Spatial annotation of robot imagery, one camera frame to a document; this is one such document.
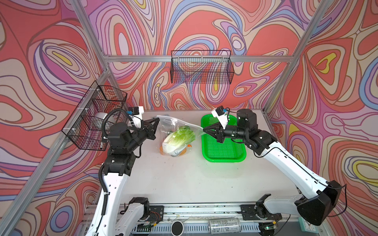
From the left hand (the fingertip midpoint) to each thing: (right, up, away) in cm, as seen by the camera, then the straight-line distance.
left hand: (160, 119), depth 64 cm
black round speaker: (+7, -49, +2) cm, 50 cm away
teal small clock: (+68, -50, +4) cm, 85 cm away
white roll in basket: (-31, +2, +9) cm, 33 cm away
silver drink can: (+30, -49, +3) cm, 57 cm away
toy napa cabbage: (+8, -10, +7) cm, 14 cm away
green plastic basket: (+40, -20, +32) cm, 55 cm away
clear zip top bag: (+2, -3, +4) cm, 6 cm away
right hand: (+21, -6, +4) cm, 22 cm away
